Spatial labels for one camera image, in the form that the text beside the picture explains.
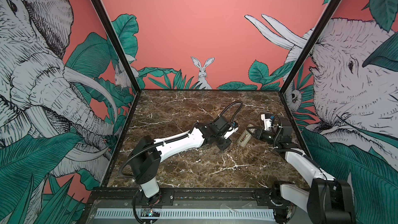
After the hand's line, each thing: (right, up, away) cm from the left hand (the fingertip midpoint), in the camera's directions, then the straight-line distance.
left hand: (228, 140), depth 79 cm
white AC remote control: (+11, +1, +4) cm, 11 cm away
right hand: (+11, +6, +3) cm, 13 cm away
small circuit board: (-37, -31, -9) cm, 50 cm away
